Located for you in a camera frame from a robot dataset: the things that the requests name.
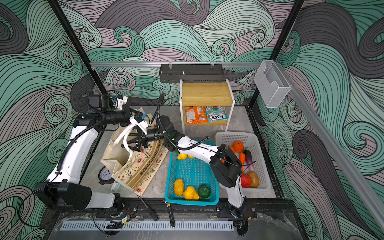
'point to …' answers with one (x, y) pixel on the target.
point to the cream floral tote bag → (132, 169)
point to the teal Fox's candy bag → (216, 113)
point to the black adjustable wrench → (172, 220)
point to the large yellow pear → (190, 193)
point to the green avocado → (204, 191)
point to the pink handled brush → (115, 186)
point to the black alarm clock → (105, 176)
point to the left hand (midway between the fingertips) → (143, 113)
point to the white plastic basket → (250, 141)
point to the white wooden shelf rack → (206, 94)
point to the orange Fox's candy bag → (196, 114)
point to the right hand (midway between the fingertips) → (124, 141)
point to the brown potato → (254, 179)
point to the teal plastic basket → (194, 172)
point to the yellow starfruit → (178, 187)
